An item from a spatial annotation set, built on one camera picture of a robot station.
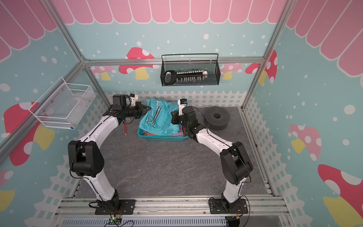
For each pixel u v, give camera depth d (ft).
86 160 1.61
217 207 2.42
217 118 3.48
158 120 2.94
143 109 2.70
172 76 2.96
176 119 2.49
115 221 2.39
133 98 2.72
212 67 3.13
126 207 2.44
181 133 2.96
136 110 2.57
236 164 1.54
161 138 3.10
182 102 2.44
